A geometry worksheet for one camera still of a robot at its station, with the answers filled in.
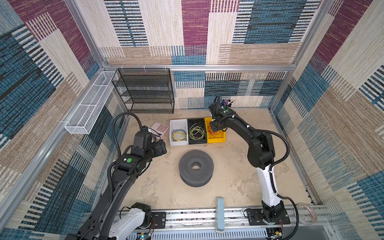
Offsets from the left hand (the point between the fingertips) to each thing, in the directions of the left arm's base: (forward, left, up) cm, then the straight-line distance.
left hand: (159, 143), depth 75 cm
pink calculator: (+26, +7, -21) cm, 35 cm away
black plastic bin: (+36, -23, -27) cm, 50 cm away
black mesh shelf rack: (+49, +15, -6) cm, 52 cm away
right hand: (+20, -33, -14) cm, 41 cm away
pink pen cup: (+37, -41, -12) cm, 56 cm away
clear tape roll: (-29, -73, -24) cm, 82 cm away
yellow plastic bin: (+18, -30, -22) cm, 42 cm away
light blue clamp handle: (-28, -30, -23) cm, 47 cm away
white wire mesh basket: (+21, +49, -5) cm, 54 cm away
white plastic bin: (+28, -7, -20) cm, 35 cm away
